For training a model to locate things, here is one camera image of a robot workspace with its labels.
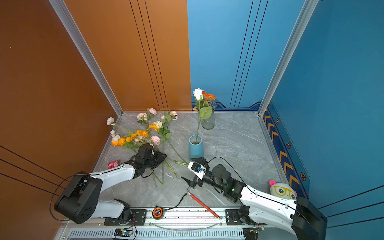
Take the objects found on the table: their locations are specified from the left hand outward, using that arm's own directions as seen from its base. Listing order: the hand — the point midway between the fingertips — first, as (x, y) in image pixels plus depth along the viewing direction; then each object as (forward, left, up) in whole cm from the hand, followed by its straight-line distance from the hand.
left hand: (167, 154), depth 90 cm
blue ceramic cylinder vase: (-2, -17, +13) cm, 22 cm away
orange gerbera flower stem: (+9, -22, +27) cm, 36 cm away
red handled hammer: (-26, -21, -5) cm, 34 cm away
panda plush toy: (-21, -61, +3) cm, 65 cm away
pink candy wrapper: (-5, +34, -5) cm, 35 cm away
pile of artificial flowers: (+19, +11, -4) cm, 23 cm away
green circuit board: (-38, +17, -7) cm, 42 cm away
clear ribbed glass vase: (+31, -27, -6) cm, 42 cm away
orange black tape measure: (-31, +1, -3) cm, 31 cm away
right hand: (-14, -13, +13) cm, 23 cm away
